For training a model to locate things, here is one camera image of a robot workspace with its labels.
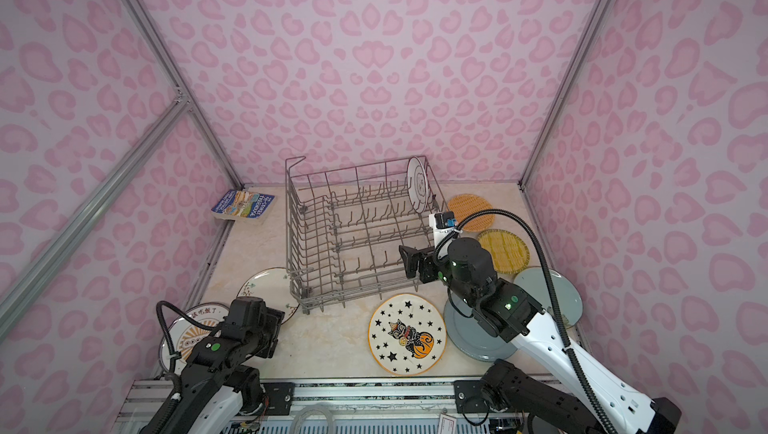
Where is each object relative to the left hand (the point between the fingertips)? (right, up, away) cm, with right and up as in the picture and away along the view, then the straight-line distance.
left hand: (286, 315), depth 83 cm
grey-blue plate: (+50, -6, -1) cm, 51 cm away
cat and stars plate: (+33, -5, 0) cm, 34 cm away
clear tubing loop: (+11, -20, -8) cm, 24 cm away
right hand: (+35, +22, -16) cm, 44 cm away
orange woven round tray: (+56, +31, +30) cm, 71 cm away
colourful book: (-26, +30, +28) cm, 48 cm away
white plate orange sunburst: (-28, -5, +1) cm, 29 cm away
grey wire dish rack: (+13, +22, +21) cm, 33 cm away
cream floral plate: (-7, +6, +8) cm, 12 cm away
